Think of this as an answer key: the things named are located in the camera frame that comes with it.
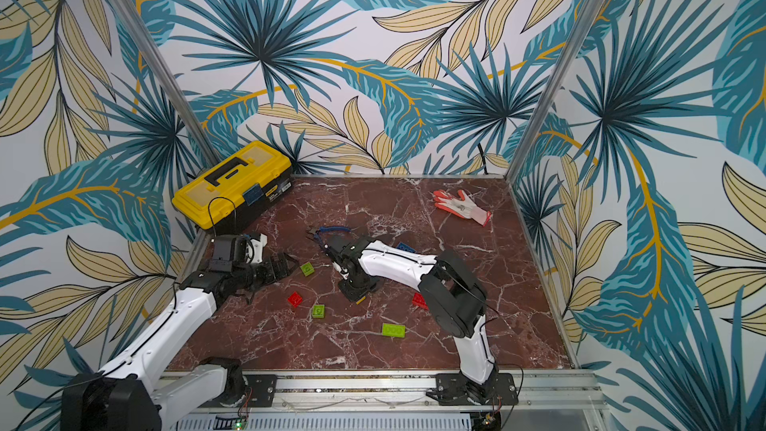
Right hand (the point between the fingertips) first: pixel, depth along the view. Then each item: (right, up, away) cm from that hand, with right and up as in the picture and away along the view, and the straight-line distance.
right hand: (357, 292), depth 88 cm
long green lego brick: (+11, -10, -4) cm, 15 cm away
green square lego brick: (-11, -5, -2) cm, 12 cm away
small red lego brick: (-18, -2, 0) cm, 18 cm away
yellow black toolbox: (-38, +31, +5) cm, 49 cm away
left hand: (-19, +7, -6) cm, 21 cm away
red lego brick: (+18, -3, 0) cm, 18 cm away
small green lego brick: (-16, +6, +5) cm, 18 cm away
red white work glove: (+36, +26, +23) cm, 50 cm away
